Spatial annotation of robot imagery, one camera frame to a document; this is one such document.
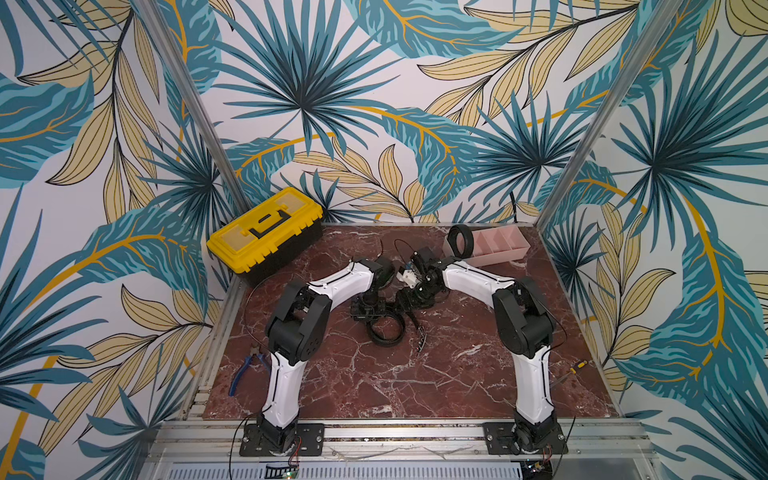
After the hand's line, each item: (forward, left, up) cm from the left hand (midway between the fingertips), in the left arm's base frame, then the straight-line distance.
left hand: (371, 325), depth 91 cm
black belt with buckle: (+25, -31, +11) cm, 42 cm away
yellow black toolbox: (+22, +33, +14) cm, 42 cm away
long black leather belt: (+2, -9, -1) cm, 10 cm away
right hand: (+6, -10, 0) cm, 12 cm away
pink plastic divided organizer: (+36, -45, -3) cm, 57 cm away
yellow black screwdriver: (-12, -58, -2) cm, 59 cm away
